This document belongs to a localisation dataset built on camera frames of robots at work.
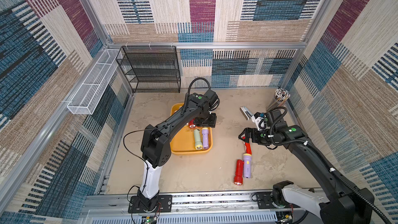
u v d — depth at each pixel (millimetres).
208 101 684
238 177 790
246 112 1043
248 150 874
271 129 585
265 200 729
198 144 893
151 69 1105
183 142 946
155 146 497
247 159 839
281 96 916
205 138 916
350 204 375
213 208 729
